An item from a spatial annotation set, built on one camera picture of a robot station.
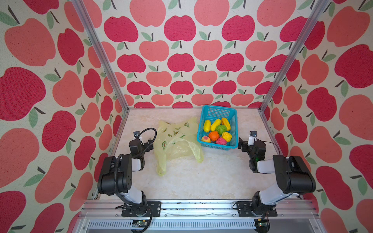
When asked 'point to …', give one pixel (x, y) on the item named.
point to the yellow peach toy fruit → (206, 139)
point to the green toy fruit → (221, 129)
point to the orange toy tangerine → (213, 136)
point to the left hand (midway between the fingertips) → (144, 141)
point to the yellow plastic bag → (177, 141)
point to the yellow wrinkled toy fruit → (227, 136)
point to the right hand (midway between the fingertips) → (249, 141)
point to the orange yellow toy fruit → (224, 121)
